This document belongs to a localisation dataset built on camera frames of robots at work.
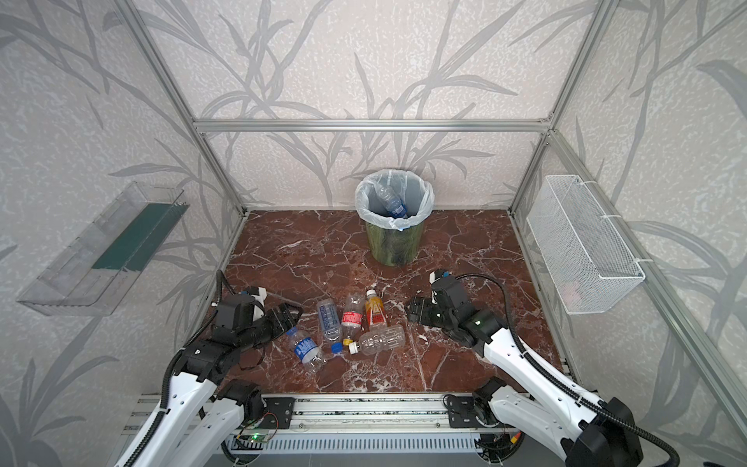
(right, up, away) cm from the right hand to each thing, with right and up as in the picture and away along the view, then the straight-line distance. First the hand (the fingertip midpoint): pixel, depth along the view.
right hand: (415, 299), depth 80 cm
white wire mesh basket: (+36, +14, -15) cm, 42 cm away
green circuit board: (-39, -32, -10) cm, 51 cm away
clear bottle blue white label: (-7, +30, +21) cm, 37 cm away
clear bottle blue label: (-31, -13, -1) cm, 33 cm away
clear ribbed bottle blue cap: (-25, -8, +4) cm, 26 cm away
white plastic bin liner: (+1, +32, +17) cm, 36 cm away
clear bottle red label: (-18, -6, +6) cm, 20 cm away
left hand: (-31, -2, -3) cm, 32 cm away
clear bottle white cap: (-10, -11, +1) cm, 15 cm away
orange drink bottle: (-11, -7, +4) cm, 14 cm away
